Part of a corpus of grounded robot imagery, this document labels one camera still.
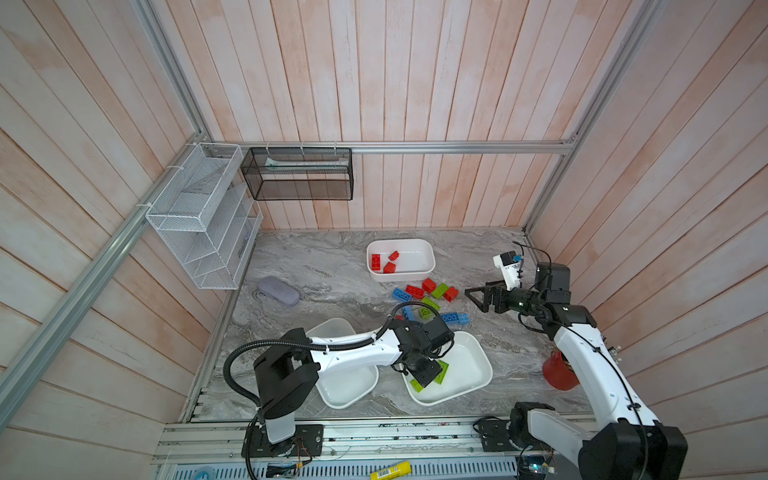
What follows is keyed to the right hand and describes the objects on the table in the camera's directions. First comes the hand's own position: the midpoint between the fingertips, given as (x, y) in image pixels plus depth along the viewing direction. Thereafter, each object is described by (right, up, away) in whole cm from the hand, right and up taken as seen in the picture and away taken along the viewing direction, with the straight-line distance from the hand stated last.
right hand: (479, 287), depth 79 cm
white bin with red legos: (-19, +7, +31) cm, 37 cm away
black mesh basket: (-56, +39, +27) cm, 73 cm away
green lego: (-18, -23, -9) cm, 30 cm away
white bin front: (0, -24, +7) cm, 25 cm away
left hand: (-15, -24, -1) cm, 28 cm away
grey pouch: (-61, -3, +19) cm, 64 cm away
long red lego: (-15, -4, +21) cm, 26 cm away
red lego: (-28, +6, +28) cm, 40 cm away
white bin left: (-37, -29, +2) cm, 47 cm away
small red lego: (-21, +9, +31) cm, 39 cm away
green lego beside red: (-6, -4, +22) cm, 23 cm away
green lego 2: (-10, -26, +2) cm, 28 cm away
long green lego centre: (-10, -7, +20) cm, 23 cm away
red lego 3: (-10, -1, +21) cm, 24 cm away
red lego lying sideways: (-2, -4, +21) cm, 22 cm away
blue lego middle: (-18, -10, +14) cm, 25 cm away
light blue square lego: (0, -11, +14) cm, 18 cm away
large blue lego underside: (-4, -11, +15) cm, 19 cm away
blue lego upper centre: (-20, -5, +19) cm, 28 cm away
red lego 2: (-23, +4, +28) cm, 36 cm away
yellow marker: (-24, -42, -12) cm, 50 cm away
